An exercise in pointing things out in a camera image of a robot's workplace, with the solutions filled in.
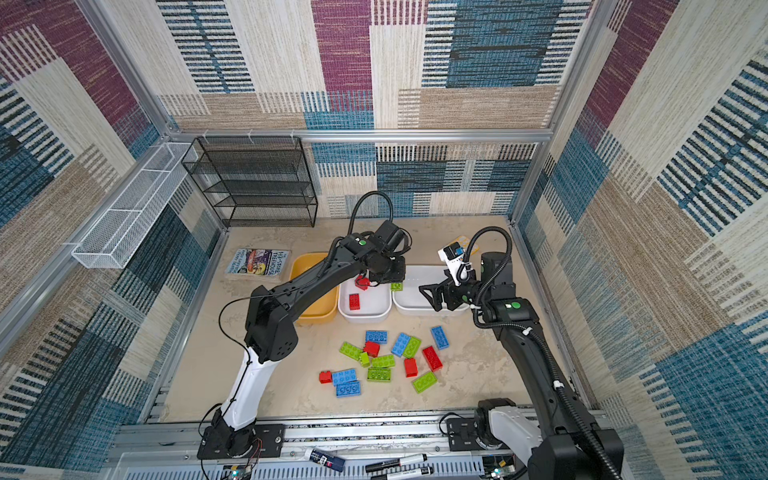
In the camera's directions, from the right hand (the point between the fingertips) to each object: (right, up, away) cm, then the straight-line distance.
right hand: (436, 283), depth 78 cm
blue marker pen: (-27, -39, -8) cm, 49 cm away
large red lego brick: (-17, -20, +12) cm, 29 cm away
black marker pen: (-15, -42, -7) cm, 45 cm away
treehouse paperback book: (-56, +4, +28) cm, 63 cm away
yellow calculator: (+16, +11, +35) cm, 40 cm away
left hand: (-7, +2, +11) cm, 13 cm away
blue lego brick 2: (-15, -17, +11) cm, 25 cm away
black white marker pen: (-8, -42, -9) cm, 44 cm away
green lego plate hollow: (-15, -26, +5) cm, 30 cm away
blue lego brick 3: (+3, -17, +12) cm, 21 cm away
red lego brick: (-23, -8, +19) cm, 31 cm away
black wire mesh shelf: (-61, +33, +33) cm, 77 cm away
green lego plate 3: (-2, -27, +5) cm, 28 cm away
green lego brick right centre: (-5, -20, +10) cm, 23 cm away
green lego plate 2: (-23, -20, +10) cm, 32 cm away
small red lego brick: (-29, -26, +4) cm, 39 cm away
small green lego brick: (-19, -22, +7) cm, 30 cm away
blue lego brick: (-24, -25, +4) cm, 35 cm away
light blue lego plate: (-8, -19, +10) cm, 23 cm away
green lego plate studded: (-14, -23, +8) cm, 28 cm away
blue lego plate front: (-23, -28, +3) cm, 37 cm away
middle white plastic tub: (-16, -8, +20) cm, 27 cm away
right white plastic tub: (-5, -8, +16) cm, 18 cm away
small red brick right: (-6, -24, +6) cm, 25 cm away
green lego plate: (-10, -2, +11) cm, 15 cm away
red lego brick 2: (0, -22, +7) cm, 23 cm away
